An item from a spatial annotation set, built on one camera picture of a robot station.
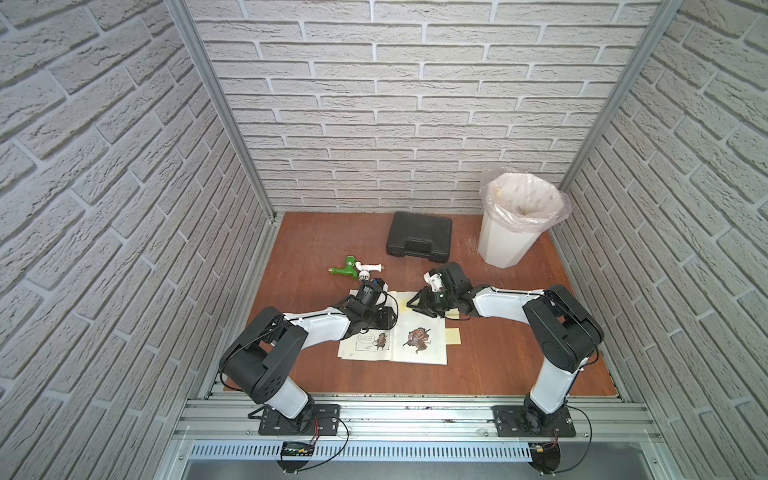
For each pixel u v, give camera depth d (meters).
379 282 0.85
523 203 1.00
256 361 0.45
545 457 0.70
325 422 0.74
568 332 0.49
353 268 1.01
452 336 0.88
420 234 1.06
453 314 0.91
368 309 0.73
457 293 0.75
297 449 0.71
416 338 0.87
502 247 0.95
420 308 0.83
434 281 0.88
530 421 0.64
